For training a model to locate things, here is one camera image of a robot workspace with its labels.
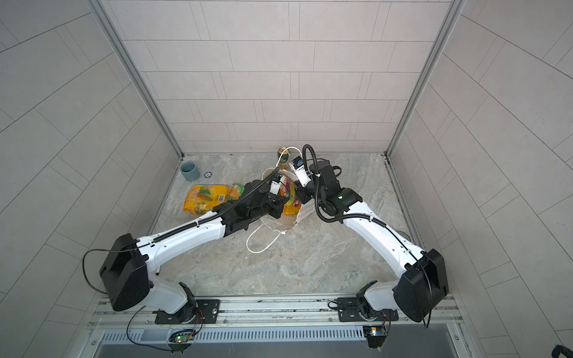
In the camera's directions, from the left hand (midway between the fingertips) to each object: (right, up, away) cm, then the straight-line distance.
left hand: (292, 196), depth 78 cm
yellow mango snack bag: (-38, -3, +15) cm, 41 cm away
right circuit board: (+26, -42, -9) cm, 51 cm away
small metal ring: (-42, +7, +30) cm, 52 cm away
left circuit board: (-31, -40, -14) cm, 52 cm away
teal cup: (-49, +9, +26) cm, 56 cm away
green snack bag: (-26, 0, +20) cm, 33 cm away
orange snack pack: (0, -4, -7) cm, 8 cm away
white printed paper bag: (-8, +8, -1) cm, 11 cm away
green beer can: (-4, +16, +27) cm, 32 cm away
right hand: (+1, +5, -1) cm, 5 cm away
